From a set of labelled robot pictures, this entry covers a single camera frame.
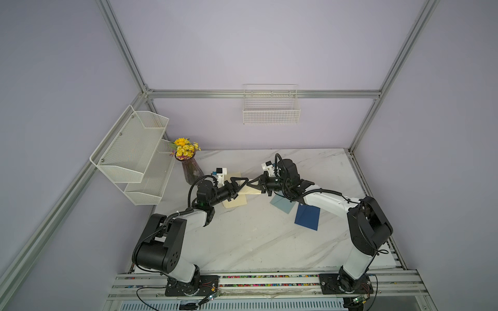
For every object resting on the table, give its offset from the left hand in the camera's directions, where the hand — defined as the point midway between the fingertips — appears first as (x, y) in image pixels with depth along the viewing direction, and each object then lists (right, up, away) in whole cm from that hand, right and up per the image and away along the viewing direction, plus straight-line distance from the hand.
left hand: (247, 184), depth 83 cm
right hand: (0, -1, -3) cm, 3 cm away
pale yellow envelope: (+1, -2, -5) cm, 5 cm away
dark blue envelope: (+29, -16, +8) cm, 34 cm away
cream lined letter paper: (-5, -10, +15) cm, 18 cm away
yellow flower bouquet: (-29, +16, +3) cm, 33 cm away
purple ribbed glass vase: (-28, +7, +12) cm, 32 cm away
